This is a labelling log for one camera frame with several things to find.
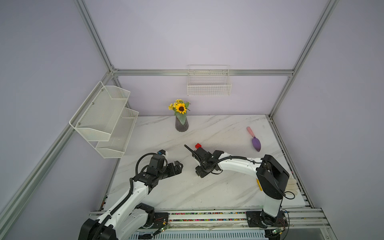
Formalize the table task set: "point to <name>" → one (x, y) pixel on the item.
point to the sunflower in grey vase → (180, 107)
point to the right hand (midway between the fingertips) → (203, 172)
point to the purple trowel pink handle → (255, 142)
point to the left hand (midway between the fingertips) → (176, 169)
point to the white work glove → (292, 186)
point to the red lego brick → (197, 145)
